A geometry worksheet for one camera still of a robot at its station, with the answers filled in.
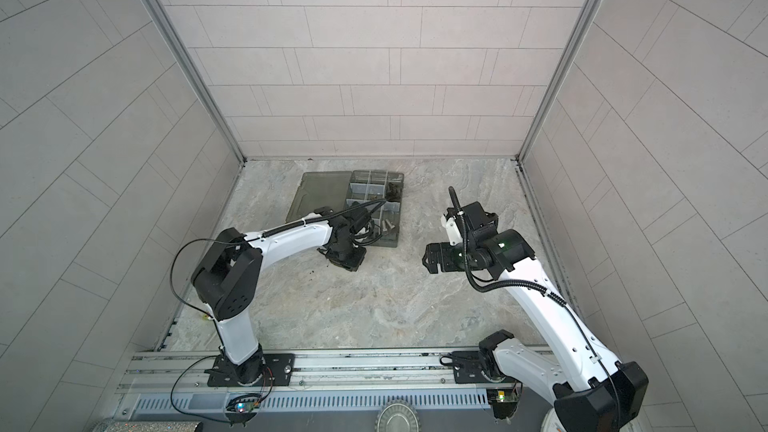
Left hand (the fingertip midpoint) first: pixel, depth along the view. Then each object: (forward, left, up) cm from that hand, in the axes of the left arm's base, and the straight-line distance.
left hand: (364, 264), depth 87 cm
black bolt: (+27, -8, -1) cm, 28 cm away
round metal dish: (-35, -10, 0) cm, 37 cm away
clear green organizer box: (+28, +12, -1) cm, 31 cm away
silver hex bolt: (+13, -5, 0) cm, 14 cm away
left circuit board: (-33, +23, +3) cm, 41 cm away
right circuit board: (-32, -35, -1) cm, 47 cm away
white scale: (-36, -43, +2) cm, 56 cm away
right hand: (-5, -20, +14) cm, 25 cm away
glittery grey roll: (-37, +41, +4) cm, 55 cm away
